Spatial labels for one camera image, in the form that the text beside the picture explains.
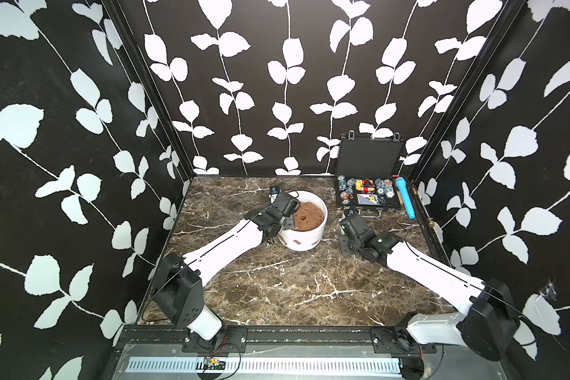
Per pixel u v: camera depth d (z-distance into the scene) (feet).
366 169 3.79
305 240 2.82
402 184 3.76
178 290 1.38
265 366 2.30
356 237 2.02
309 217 2.97
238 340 2.40
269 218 1.97
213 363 2.30
